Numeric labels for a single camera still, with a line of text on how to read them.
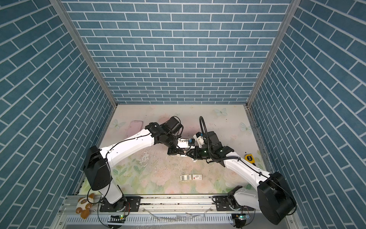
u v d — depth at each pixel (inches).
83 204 28.0
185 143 26.3
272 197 16.1
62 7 27.9
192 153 30.8
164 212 28.5
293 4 27.7
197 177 32.4
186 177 32.6
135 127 40.4
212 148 25.4
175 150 26.8
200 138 30.3
